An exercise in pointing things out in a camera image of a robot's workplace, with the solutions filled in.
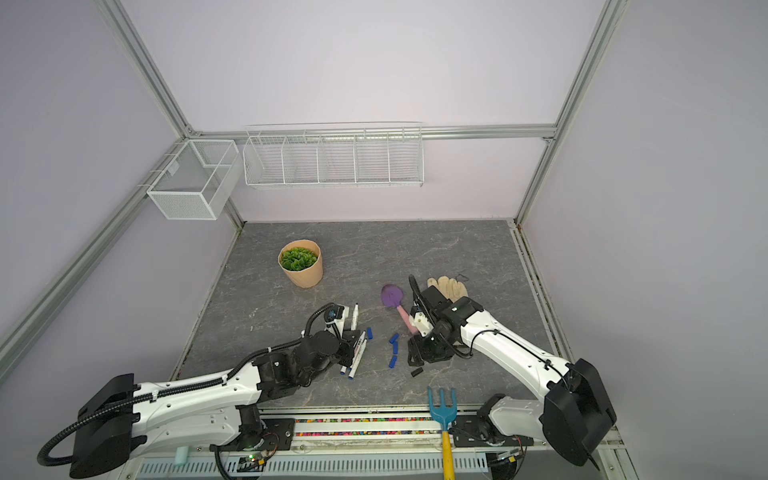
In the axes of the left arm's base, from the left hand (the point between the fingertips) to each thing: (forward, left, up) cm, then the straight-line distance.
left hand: (357, 336), depth 78 cm
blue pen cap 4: (-4, -9, -12) cm, 15 cm away
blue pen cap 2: (+4, -10, -13) cm, 16 cm away
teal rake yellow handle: (-18, -21, -10) cm, 30 cm away
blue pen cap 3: (+1, -10, -13) cm, 16 cm away
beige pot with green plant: (+26, +18, 0) cm, 31 cm away
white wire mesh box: (+50, +52, +14) cm, 74 cm away
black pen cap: (-7, -15, -12) cm, 21 cm away
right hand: (-6, -16, -4) cm, 18 cm away
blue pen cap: (+6, -2, -13) cm, 14 cm away
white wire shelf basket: (+57, +7, +18) cm, 60 cm away
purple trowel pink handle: (+17, -10, -10) cm, 22 cm away
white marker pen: (+3, 0, +5) cm, 6 cm away
